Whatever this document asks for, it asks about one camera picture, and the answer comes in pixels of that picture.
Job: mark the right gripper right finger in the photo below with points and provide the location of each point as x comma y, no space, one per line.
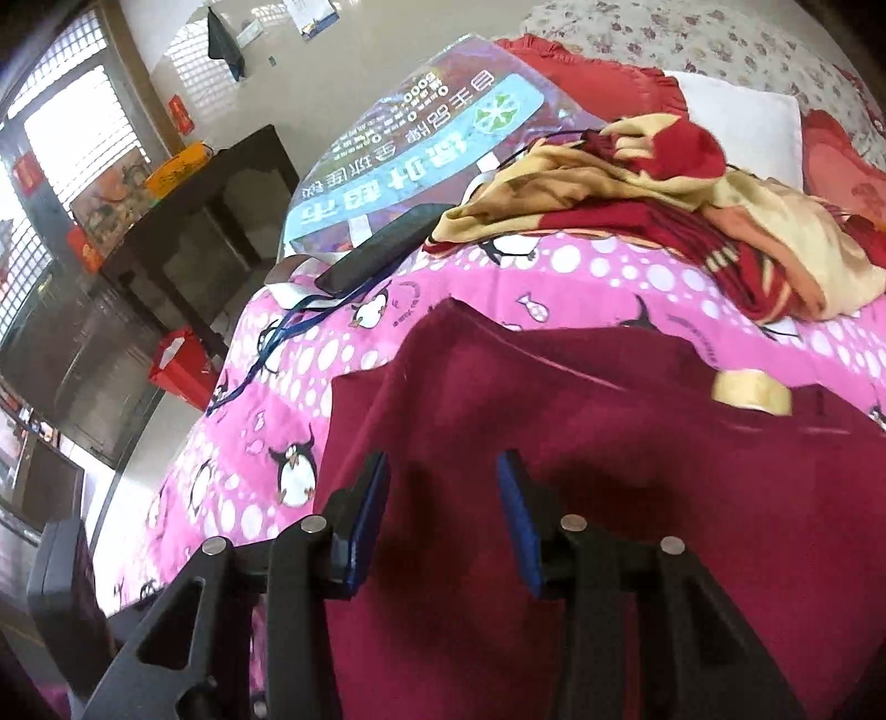
647,631

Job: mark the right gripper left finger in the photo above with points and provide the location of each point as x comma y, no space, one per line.
242,626

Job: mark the maroon fleece garment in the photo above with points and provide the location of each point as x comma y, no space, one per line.
786,512

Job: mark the pink penguin print blanket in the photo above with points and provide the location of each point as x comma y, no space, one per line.
251,468

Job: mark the clear packing tape roll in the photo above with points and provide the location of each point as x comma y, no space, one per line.
752,389

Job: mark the red box on floor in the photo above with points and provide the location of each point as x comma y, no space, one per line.
182,367

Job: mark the yellow red patterned blanket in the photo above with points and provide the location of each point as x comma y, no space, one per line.
664,182

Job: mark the yellow box on table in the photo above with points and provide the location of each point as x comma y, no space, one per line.
175,171

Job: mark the red heart cushion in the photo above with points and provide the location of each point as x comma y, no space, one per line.
833,170

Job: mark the white small pillow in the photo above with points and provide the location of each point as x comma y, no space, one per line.
759,131

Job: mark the purple plastic shopping bag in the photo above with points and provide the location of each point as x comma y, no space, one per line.
467,110

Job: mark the red ruffled cushion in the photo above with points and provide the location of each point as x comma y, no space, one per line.
606,88

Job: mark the floral grey pillow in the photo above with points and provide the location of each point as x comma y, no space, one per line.
767,46

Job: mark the dark cloth on wall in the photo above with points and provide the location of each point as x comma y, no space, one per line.
222,46

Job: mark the wall calendar poster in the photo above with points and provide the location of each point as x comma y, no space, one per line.
311,17

